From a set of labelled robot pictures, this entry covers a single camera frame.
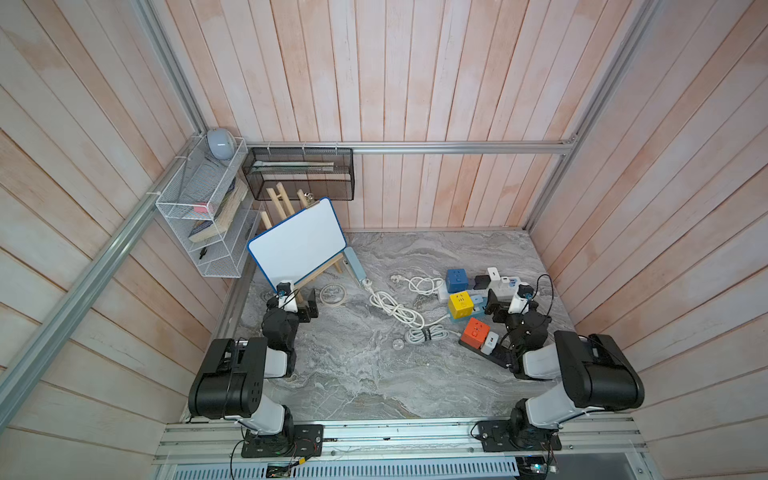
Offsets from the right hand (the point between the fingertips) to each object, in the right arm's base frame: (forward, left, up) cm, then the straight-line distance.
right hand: (505, 289), depth 91 cm
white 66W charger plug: (-17, +8, -2) cm, 19 cm away
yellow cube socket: (-5, +14, -2) cm, 15 cm away
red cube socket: (-14, +12, -1) cm, 18 cm away
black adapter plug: (+4, +6, -3) cm, 8 cm away
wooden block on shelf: (+7, +81, +24) cm, 85 cm away
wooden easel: (+13, +67, +20) cm, 71 cm away
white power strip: (+5, -3, -7) cm, 9 cm away
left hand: (-2, +64, 0) cm, 64 cm away
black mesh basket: (+23, +57, +26) cm, 66 cm away
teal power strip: (-3, +8, -4) cm, 9 cm away
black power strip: (-18, +4, -8) cm, 20 cm away
